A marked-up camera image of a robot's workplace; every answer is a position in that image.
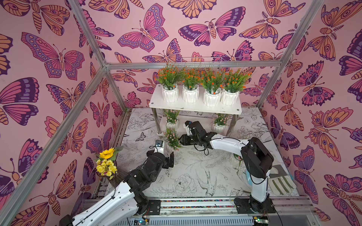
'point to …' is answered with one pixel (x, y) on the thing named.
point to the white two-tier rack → (156, 101)
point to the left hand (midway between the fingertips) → (166, 150)
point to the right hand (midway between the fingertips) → (180, 138)
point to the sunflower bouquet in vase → (106, 165)
